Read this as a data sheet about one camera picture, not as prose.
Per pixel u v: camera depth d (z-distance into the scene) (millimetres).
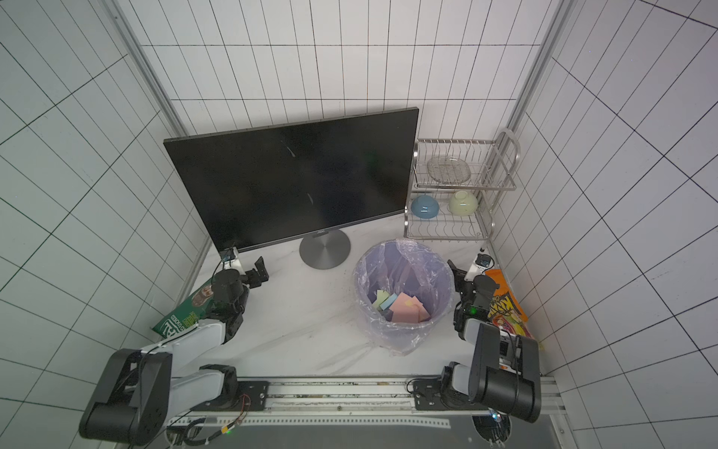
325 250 1035
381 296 827
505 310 879
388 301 830
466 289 764
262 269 813
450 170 925
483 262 742
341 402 727
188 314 827
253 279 773
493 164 1041
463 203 1065
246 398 715
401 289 874
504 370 437
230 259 738
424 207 1067
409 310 800
